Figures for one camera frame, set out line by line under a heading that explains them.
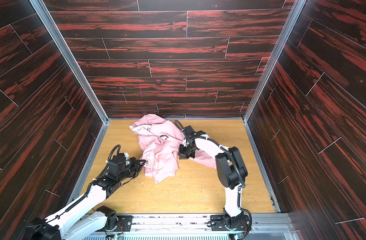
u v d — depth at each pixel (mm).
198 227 735
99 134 1163
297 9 664
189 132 767
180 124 797
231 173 506
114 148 639
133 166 719
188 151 811
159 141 931
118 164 617
